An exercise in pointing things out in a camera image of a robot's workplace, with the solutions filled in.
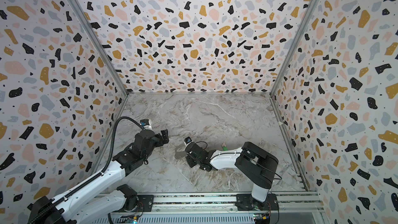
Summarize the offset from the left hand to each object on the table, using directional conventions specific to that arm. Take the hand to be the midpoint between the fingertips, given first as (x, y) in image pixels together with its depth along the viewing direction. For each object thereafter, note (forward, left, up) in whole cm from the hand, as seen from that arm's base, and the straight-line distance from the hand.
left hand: (162, 131), depth 81 cm
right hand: (-7, -13, -15) cm, 21 cm away
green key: (-2, -34, -18) cm, 38 cm away
